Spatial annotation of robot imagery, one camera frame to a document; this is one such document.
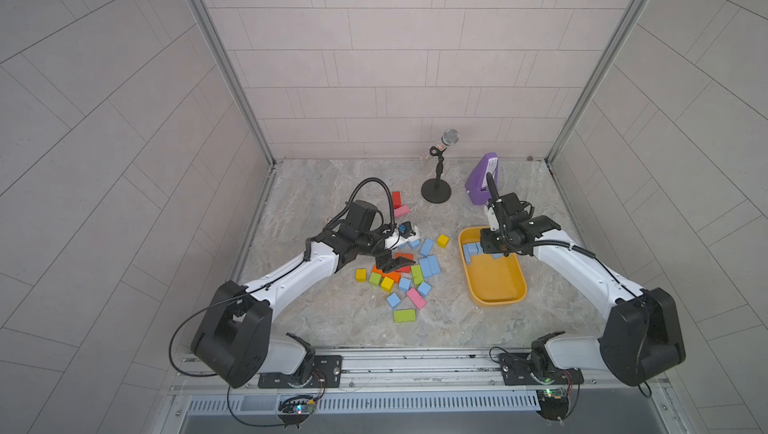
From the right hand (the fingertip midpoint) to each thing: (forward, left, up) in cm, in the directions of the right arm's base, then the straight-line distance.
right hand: (483, 240), depth 86 cm
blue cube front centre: (-9, +24, -6) cm, 26 cm away
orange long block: (-7, +26, -6) cm, 28 cm away
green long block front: (-18, +25, -7) cm, 31 cm away
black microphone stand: (+25, +10, -6) cm, 28 cm away
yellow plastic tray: (-9, -2, -10) cm, 13 cm away
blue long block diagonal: (+2, +16, -6) cm, 17 cm away
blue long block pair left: (-5, +17, -6) cm, 19 cm away
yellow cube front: (-9, +29, -4) cm, 30 cm away
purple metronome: (+22, -3, -1) cm, 23 cm away
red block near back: (+22, +24, -6) cm, 33 cm away
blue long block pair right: (-3, +14, -7) cm, 16 cm away
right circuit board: (-38, -9, -11) cm, 41 cm away
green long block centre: (-7, +20, -7) cm, 22 cm away
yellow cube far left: (-6, +36, -5) cm, 37 cm away
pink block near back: (+17, +23, -6) cm, 29 cm away
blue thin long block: (-2, +4, -5) cm, 7 cm away
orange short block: (+1, +22, -7) cm, 23 cm away
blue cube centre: (+3, +20, -5) cm, 20 cm away
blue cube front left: (-14, +27, -5) cm, 31 cm away
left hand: (-4, +21, +5) cm, 22 cm away
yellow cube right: (+4, +11, -6) cm, 13 cm away
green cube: (-8, +32, -5) cm, 33 cm away
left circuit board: (-35, +49, -4) cm, 60 cm away
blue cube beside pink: (-11, +18, -6) cm, 22 cm away
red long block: (-4, +23, -7) cm, 25 cm away
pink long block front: (-13, +21, -7) cm, 25 cm away
